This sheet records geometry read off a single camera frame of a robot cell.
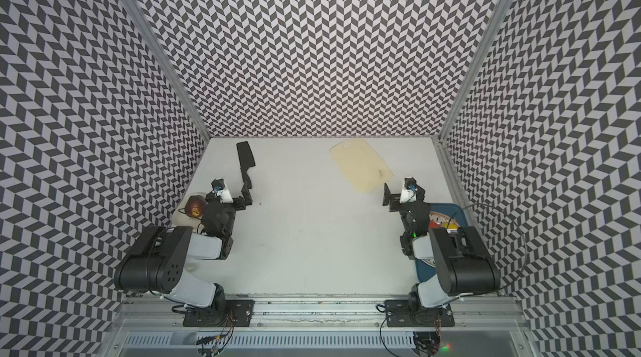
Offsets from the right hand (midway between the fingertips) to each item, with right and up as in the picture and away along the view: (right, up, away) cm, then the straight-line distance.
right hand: (398, 186), depth 90 cm
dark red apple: (-74, -7, -1) cm, 74 cm away
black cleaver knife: (-63, +9, +22) cm, 68 cm away
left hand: (-60, 0, 0) cm, 60 cm away
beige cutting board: (-10, +6, +18) cm, 22 cm away
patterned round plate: (+15, -12, -1) cm, 20 cm away
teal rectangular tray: (+6, -27, -9) cm, 29 cm away
